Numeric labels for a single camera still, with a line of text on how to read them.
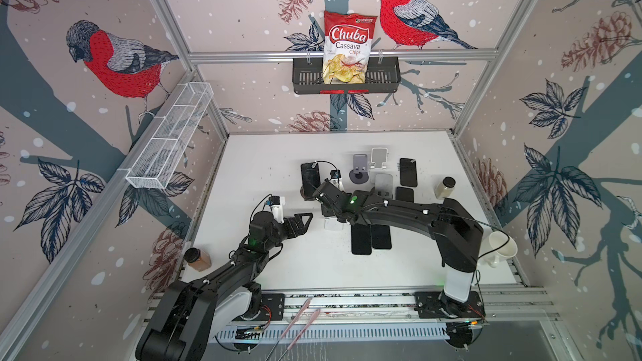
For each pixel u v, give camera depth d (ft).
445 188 3.03
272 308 2.39
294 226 2.50
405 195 3.24
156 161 2.34
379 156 3.28
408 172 3.54
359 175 3.40
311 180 3.02
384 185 3.06
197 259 2.44
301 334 2.28
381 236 2.87
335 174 2.51
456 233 1.54
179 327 1.29
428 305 2.39
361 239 2.97
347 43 2.74
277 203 2.60
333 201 2.13
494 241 2.56
